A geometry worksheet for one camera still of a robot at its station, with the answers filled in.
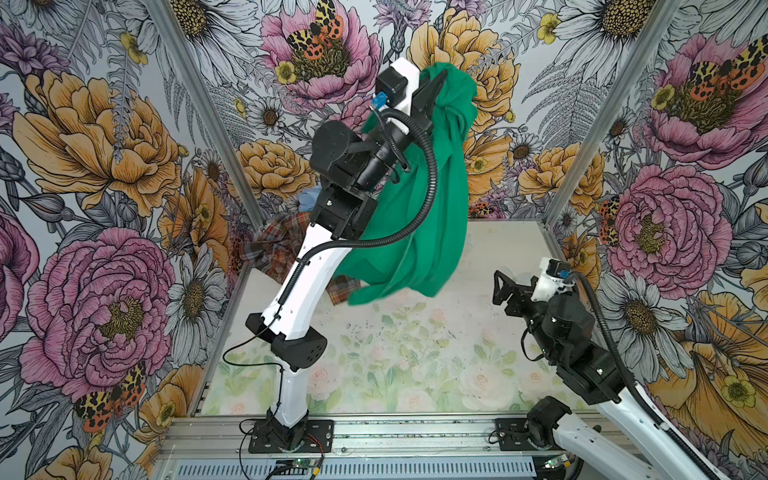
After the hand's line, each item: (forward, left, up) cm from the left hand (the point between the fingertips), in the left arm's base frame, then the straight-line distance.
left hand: (444, 81), depth 46 cm
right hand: (-10, -19, -40) cm, 46 cm away
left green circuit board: (-41, +29, -68) cm, 85 cm away
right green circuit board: (-42, -30, -68) cm, 86 cm away
